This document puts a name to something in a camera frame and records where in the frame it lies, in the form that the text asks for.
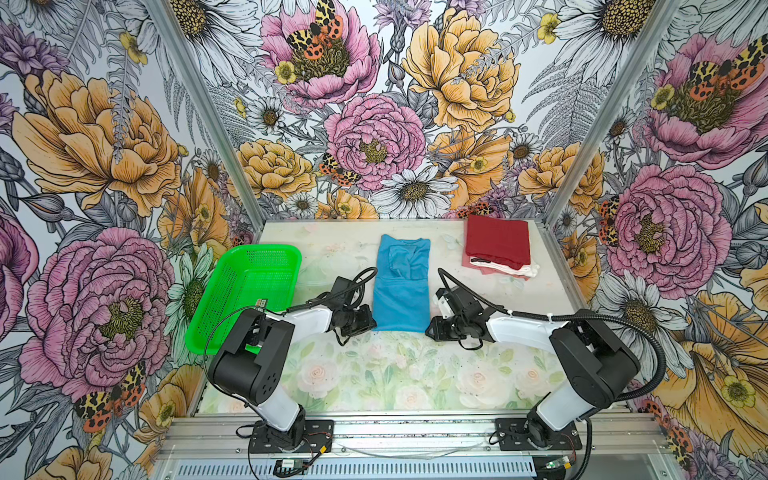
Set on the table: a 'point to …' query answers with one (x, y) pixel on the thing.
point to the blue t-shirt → (402, 294)
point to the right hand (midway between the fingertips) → (432, 341)
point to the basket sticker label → (261, 302)
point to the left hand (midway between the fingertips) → (373, 332)
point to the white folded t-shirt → (528, 270)
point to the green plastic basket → (246, 278)
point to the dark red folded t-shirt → (505, 242)
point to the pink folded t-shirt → (465, 262)
